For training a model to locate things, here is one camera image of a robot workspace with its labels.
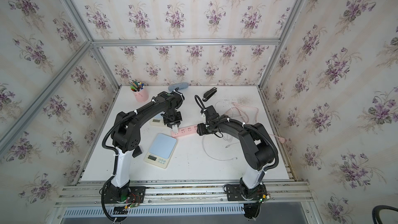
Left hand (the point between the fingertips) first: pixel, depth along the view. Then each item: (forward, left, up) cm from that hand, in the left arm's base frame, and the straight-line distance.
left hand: (179, 126), depth 92 cm
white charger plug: (-3, +2, +3) cm, 4 cm away
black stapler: (+28, -20, -1) cm, 34 cm away
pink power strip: (-1, -8, -2) cm, 8 cm away
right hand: (-1, -15, -2) cm, 16 cm away
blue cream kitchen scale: (-13, +9, -4) cm, 17 cm away
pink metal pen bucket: (+23, +27, +2) cm, 36 cm away
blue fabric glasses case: (+38, +2, -3) cm, 38 cm away
